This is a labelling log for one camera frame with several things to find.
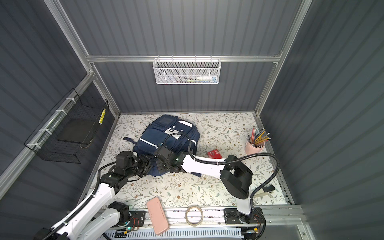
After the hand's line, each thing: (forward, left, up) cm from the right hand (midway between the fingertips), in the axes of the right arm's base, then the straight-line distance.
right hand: (160, 166), depth 82 cm
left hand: (+3, +3, +3) cm, 5 cm away
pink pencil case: (-23, -1, -7) cm, 24 cm away
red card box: (+13, -32, -10) cm, 36 cm away
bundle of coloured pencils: (+18, -58, +1) cm, 61 cm away
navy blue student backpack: (+23, -1, +2) cm, 23 cm away
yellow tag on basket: (+22, +33, +17) cm, 43 cm away
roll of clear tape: (-26, -17, -8) cm, 32 cm away
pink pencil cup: (+12, -53, -3) cm, 54 cm away
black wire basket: (+15, +43, +20) cm, 50 cm away
